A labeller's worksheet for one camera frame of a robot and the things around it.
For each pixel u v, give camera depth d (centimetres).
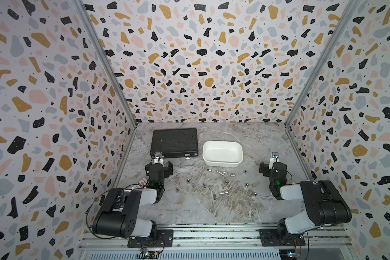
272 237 73
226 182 92
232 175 95
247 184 90
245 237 76
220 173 95
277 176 72
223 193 88
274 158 81
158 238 73
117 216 43
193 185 90
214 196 87
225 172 95
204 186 90
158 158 78
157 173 70
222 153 106
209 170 97
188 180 90
